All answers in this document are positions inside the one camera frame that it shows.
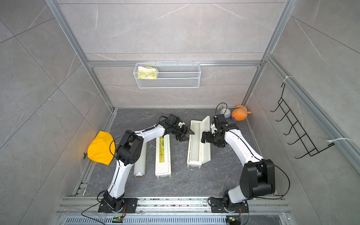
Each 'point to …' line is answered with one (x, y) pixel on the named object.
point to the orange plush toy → (240, 113)
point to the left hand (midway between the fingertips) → (195, 134)
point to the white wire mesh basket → (168, 75)
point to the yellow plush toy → (101, 148)
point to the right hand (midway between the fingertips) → (209, 141)
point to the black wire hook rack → (310, 147)
